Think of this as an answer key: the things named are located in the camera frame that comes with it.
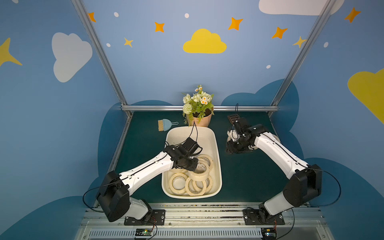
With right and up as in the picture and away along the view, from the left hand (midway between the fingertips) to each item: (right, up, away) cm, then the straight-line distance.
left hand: (194, 162), depth 81 cm
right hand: (+21, +7, +3) cm, 23 cm away
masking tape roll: (+58, +12, +21) cm, 63 cm away
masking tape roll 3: (+8, -1, +12) cm, 15 cm away
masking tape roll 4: (-11, -15, 0) cm, 19 cm away
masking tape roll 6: (+8, -15, 0) cm, 17 cm away
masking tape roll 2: (+4, -4, -6) cm, 8 cm away
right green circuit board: (+37, -34, -8) cm, 51 cm away
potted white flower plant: (+2, +31, +8) cm, 32 cm away
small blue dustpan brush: (-22, +22, +35) cm, 47 cm away
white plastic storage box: (+10, +12, +23) cm, 28 cm away
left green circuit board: (-25, -32, -9) cm, 41 cm away
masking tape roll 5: (-1, -16, -4) cm, 16 cm away
